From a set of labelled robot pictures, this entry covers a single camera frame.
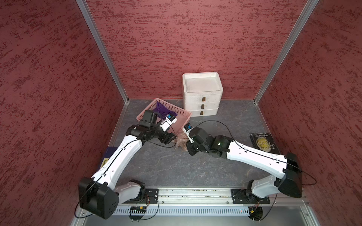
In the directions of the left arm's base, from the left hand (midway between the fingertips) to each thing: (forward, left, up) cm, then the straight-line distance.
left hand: (170, 134), depth 77 cm
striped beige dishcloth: (-3, -7, -1) cm, 7 cm away
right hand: (-6, -10, -2) cm, 12 cm away
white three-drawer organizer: (+29, -19, +5) cm, 35 cm away
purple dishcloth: (+30, +10, -17) cm, 36 cm away
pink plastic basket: (+27, -7, -16) cm, 32 cm away
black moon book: (+5, -63, -18) cm, 66 cm away
